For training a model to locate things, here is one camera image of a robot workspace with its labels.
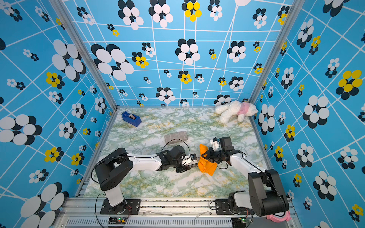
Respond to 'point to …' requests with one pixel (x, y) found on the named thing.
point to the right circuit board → (238, 222)
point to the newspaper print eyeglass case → (193, 165)
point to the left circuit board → (117, 220)
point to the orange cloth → (205, 165)
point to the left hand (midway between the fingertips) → (190, 161)
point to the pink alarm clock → (286, 217)
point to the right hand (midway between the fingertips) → (204, 156)
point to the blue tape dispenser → (131, 118)
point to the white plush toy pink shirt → (240, 109)
